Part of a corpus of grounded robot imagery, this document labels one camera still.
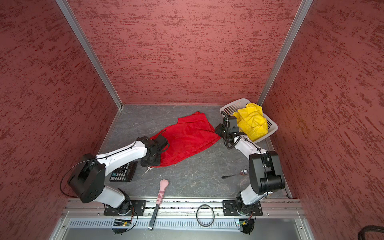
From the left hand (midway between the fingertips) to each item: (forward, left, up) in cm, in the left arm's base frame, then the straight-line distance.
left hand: (151, 166), depth 84 cm
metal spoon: (-2, -54, -2) cm, 54 cm away
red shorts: (+23, -22, +1) cm, 32 cm away
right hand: (+21, -38, +5) cm, 44 cm away
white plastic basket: (+44, -50, +3) cm, 67 cm away
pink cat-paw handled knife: (-8, -8, -3) cm, 12 cm away
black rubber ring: (-24, -35, -3) cm, 42 cm away
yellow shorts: (+28, -62, +7) cm, 68 cm away
